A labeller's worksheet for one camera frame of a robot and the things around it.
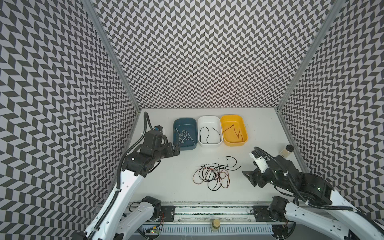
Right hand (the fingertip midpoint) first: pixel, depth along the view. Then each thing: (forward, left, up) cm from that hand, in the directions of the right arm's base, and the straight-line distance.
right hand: (249, 167), depth 67 cm
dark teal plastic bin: (+40, +29, -19) cm, 53 cm away
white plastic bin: (+35, +15, -20) cm, 44 cm away
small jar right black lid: (+16, -30, -12) cm, 36 cm away
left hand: (+11, +36, +3) cm, 37 cm away
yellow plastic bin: (+30, 0, -13) cm, 33 cm away
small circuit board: (-22, +45, -17) cm, 53 cm away
